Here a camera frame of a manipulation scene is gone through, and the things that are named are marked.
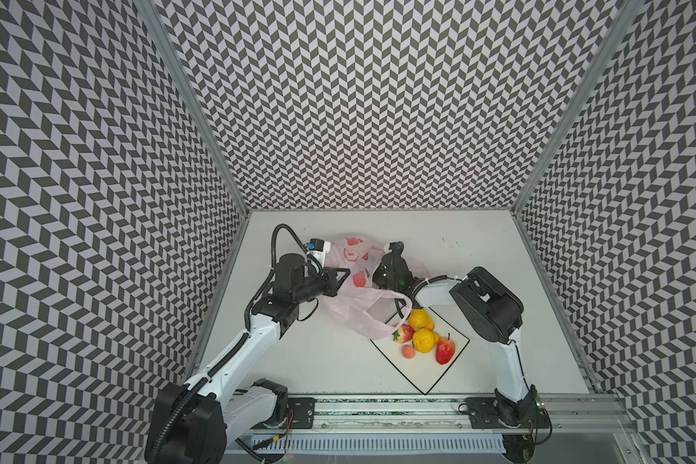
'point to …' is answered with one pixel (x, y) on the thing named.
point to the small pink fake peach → (408, 351)
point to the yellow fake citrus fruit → (424, 339)
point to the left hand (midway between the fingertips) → (350, 273)
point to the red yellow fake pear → (445, 350)
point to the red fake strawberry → (403, 334)
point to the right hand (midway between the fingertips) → (360, 270)
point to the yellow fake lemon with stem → (420, 318)
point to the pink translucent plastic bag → (360, 306)
